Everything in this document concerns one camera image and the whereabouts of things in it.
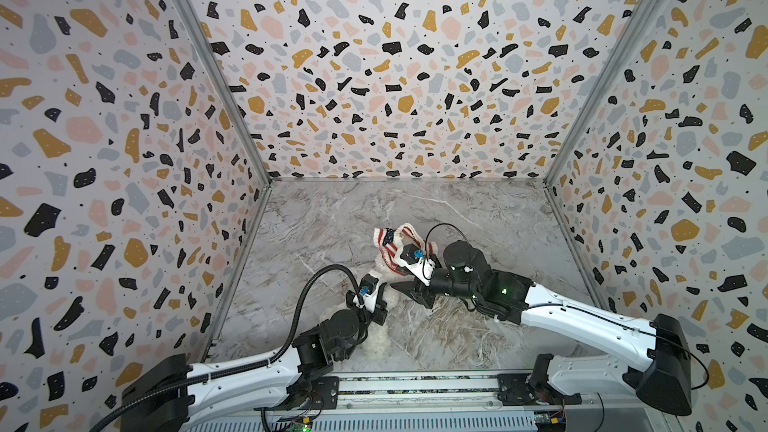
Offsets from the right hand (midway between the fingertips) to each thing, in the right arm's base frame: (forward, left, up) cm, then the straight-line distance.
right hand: (395, 273), depth 67 cm
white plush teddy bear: (-11, +4, -15) cm, 19 cm away
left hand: (+3, +2, -7) cm, 7 cm away
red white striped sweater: (+7, +1, +2) cm, 8 cm away
